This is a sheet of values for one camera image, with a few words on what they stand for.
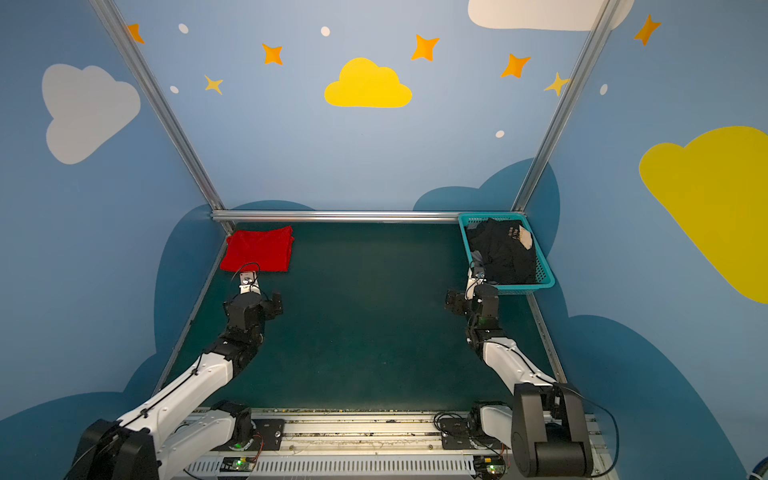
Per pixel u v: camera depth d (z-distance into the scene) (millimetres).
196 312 977
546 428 419
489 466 718
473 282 771
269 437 737
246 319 618
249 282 712
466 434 743
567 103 845
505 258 979
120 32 708
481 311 675
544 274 976
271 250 1123
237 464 710
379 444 741
